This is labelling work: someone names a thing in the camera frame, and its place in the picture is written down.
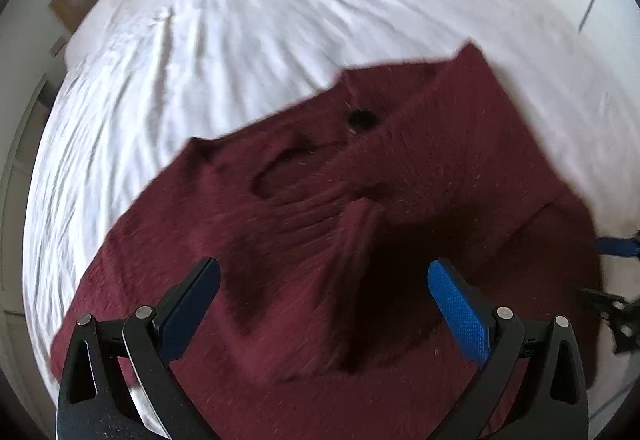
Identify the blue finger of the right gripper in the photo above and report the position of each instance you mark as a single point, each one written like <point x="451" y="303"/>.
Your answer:
<point x="619" y="247"/>

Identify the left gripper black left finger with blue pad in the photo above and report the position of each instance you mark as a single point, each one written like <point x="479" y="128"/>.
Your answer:
<point x="94" y="400"/>

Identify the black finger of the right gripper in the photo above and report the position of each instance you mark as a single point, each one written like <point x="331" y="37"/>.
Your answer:
<point x="621" y="316"/>

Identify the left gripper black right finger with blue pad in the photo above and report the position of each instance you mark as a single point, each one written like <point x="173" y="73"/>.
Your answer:
<point x="551" y="402"/>

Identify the dark red knit sweater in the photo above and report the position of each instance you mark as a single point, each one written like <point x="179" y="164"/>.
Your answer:
<point x="324" y="219"/>

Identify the white bed sheet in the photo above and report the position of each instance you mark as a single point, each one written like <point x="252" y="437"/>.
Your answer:
<point x="144" y="77"/>

